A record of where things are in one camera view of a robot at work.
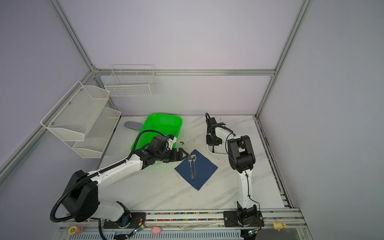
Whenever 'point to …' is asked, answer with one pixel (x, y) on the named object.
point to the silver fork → (190, 160)
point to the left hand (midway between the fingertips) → (182, 156)
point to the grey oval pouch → (133, 125)
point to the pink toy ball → (156, 230)
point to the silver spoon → (194, 157)
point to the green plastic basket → (166, 124)
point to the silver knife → (213, 149)
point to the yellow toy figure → (279, 226)
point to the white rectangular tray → (220, 149)
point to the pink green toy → (75, 230)
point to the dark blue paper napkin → (204, 169)
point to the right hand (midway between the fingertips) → (212, 143)
